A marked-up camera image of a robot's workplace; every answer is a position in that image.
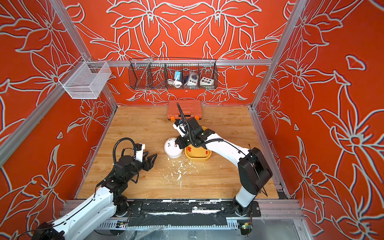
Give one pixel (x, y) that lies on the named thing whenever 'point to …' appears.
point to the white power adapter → (193, 79)
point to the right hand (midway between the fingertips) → (172, 142)
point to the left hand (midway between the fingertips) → (152, 152)
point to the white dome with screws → (172, 149)
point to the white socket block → (206, 81)
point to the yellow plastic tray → (192, 152)
